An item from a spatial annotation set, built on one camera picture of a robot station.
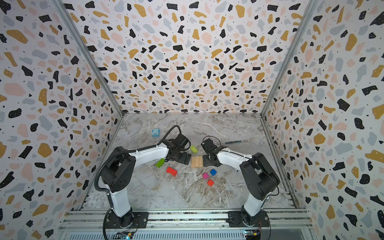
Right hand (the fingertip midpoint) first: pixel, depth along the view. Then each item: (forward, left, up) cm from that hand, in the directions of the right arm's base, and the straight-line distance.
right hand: (208, 158), depth 93 cm
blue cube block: (-8, -3, -2) cm, 9 cm away
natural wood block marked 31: (-1, +9, -2) cm, 9 cm away
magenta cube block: (-10, +2, -4) cm, 11 cm away
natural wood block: (-1, +7, -2) cm, 8 cm away
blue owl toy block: (+20, +37, -1) cm, 42 cm away
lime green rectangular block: (+6, +9, 0) cm, 11 cm away
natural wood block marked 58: (-1, +5, -2) cm, 5 cm away
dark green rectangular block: (-4, +29, 0) cm, 30 cm away
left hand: (0, +15, +2) cm, 15 cm away
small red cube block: (-14, -1, -3) cm, 15 cm away
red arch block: (-8, +22, -2) cm, 24 cm away
